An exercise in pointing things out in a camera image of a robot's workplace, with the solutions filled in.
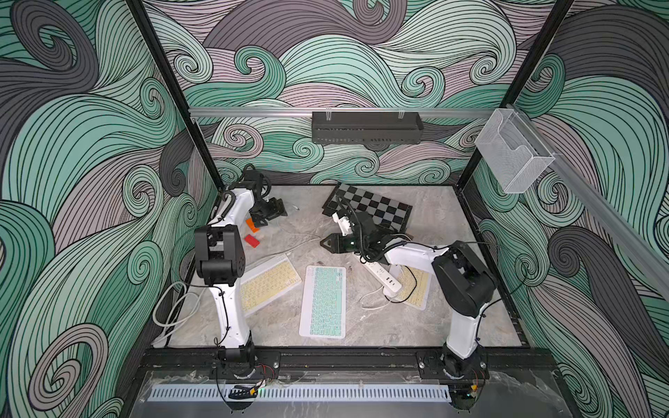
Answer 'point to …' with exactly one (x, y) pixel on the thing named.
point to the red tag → (252, 241)
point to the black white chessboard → (388, 212)
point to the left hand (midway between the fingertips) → (276, 214)
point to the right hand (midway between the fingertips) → (325, 242)
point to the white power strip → (377, 271)
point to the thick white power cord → (174, 307)
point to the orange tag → (252, 225)
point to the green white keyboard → (322, 313)
